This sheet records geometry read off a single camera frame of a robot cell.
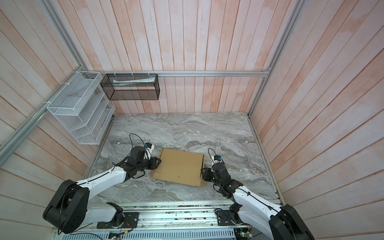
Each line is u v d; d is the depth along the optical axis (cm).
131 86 96
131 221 73
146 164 76
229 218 73
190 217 76
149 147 80
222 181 65
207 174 75
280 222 42
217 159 77
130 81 90
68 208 41
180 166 87
